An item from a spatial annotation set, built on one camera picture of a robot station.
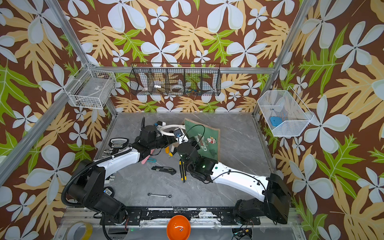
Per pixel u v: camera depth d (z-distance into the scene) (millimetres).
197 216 751
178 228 707
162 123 815
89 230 708
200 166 539
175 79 975
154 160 940
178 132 604
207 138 866
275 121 803
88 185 446
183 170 889
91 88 868
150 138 689
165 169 892
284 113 832
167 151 977
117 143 1020
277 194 399
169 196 804
